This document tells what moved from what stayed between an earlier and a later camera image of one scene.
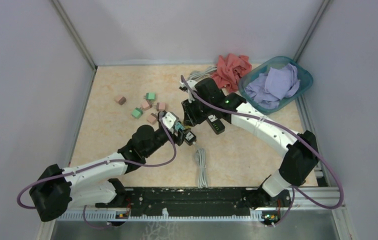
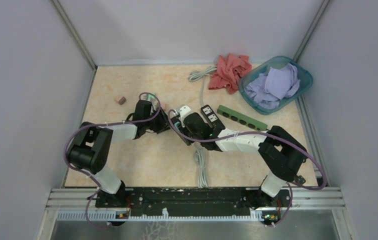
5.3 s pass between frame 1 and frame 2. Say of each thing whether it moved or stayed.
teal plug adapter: stayed
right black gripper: moved
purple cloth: stayed
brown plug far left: stayed
